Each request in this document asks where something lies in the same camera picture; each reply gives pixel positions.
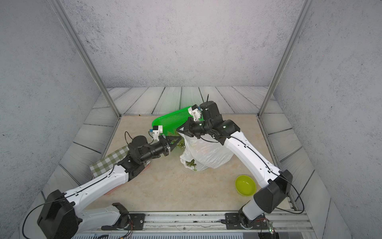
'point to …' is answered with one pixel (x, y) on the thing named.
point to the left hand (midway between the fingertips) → (182, 139)
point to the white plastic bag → (201, 153)
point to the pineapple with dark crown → (191, 163)
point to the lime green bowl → (245, 185)
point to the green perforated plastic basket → (171, 121)
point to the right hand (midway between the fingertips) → (176, 130)
